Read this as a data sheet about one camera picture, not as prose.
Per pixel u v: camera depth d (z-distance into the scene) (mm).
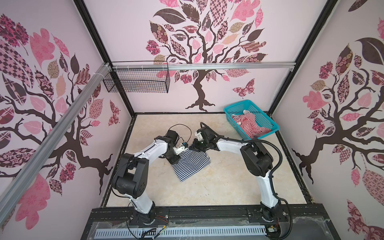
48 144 516
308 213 759
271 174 561
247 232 697
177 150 832
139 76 947
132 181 458
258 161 548
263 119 1069
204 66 939
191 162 918
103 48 815
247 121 1067
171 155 775
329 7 695
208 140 778
